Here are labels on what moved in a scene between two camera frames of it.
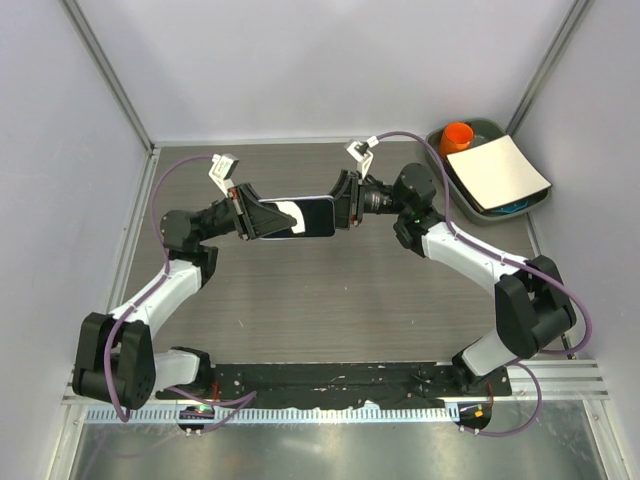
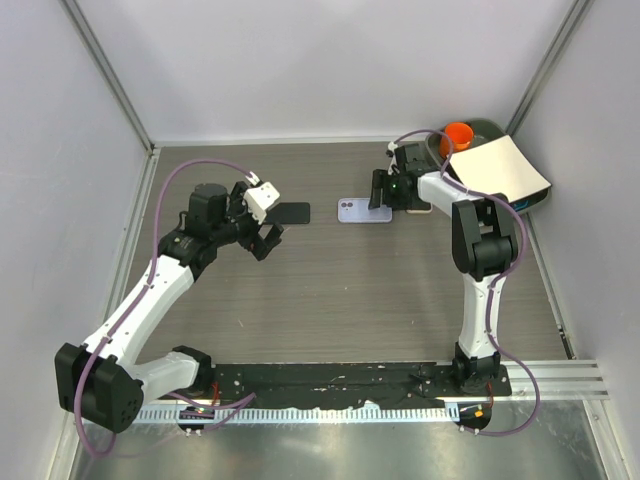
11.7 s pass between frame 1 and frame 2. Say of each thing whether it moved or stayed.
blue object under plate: stayed
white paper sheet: stayed
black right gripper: moved
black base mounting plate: stayed
